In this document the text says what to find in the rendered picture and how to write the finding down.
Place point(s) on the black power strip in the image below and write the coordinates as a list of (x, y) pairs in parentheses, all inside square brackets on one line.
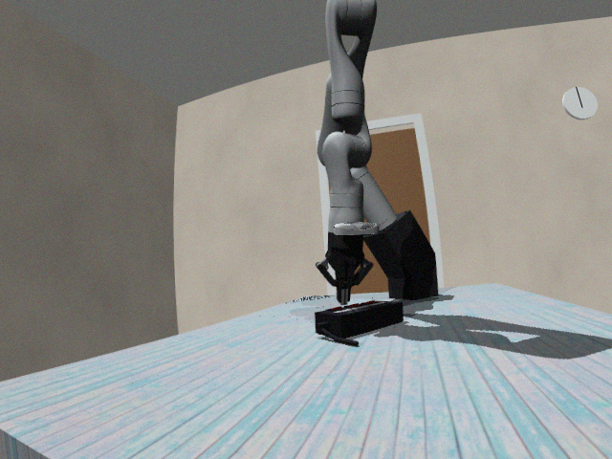
[(357, 318)]

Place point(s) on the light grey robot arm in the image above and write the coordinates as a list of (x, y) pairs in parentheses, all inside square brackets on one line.
[(354, 194)]

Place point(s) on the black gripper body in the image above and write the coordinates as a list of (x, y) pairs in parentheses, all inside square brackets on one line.
[(338, 246)]

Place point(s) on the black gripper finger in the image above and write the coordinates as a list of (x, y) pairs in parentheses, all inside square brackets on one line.
[(339, 281), (355, 278)]

